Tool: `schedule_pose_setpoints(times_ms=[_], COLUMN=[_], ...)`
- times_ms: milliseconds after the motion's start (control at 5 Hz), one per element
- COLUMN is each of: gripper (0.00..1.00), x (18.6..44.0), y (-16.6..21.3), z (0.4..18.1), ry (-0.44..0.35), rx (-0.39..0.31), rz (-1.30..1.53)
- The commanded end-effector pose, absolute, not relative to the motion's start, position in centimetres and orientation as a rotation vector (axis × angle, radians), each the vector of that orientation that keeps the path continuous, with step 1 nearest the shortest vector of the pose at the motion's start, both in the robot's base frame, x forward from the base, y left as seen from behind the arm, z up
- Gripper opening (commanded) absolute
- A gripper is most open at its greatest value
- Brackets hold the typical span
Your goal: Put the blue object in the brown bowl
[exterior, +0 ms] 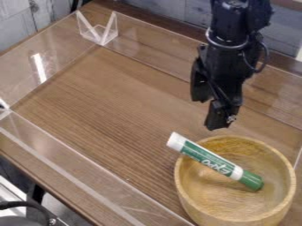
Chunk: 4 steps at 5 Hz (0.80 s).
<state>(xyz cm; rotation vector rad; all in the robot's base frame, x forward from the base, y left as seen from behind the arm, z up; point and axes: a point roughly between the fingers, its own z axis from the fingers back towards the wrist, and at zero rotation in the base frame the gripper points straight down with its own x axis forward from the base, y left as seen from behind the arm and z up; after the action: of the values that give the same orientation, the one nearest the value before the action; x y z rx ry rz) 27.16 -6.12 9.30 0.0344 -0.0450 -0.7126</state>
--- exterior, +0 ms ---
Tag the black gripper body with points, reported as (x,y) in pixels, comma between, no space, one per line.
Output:
(230,63)

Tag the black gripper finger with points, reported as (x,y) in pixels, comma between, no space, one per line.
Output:
(221,115)
(199,88)

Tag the green white Expo marker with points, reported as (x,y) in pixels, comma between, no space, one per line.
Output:
(214,161)

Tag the brown wooden bowl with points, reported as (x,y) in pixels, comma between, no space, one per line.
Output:
(218,201)

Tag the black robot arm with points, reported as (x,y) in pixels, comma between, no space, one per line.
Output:
(240,17)

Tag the clear acrylic corner bracket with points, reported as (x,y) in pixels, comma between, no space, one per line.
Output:
(98,34)

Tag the black metal table bracket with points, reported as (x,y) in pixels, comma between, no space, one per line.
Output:
(38,212)

